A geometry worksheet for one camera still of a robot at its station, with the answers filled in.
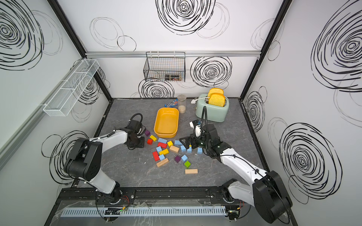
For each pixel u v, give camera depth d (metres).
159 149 0.89
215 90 0.94
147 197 0.75
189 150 0.89
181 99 1.02
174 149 0.89
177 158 0.86
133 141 0.72
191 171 0.82
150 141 0.91
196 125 0.72
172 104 1.16
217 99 0.93
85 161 0.46
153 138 0.96
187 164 0.83
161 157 0.86
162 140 0.94
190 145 0.72
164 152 0.89
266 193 0.41
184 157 0.85
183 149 0.89
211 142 0.63
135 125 0.76
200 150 0.88
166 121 1.06
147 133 0.95
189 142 0.71
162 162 0.84
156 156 0.88
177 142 0.94
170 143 0.91
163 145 0.92
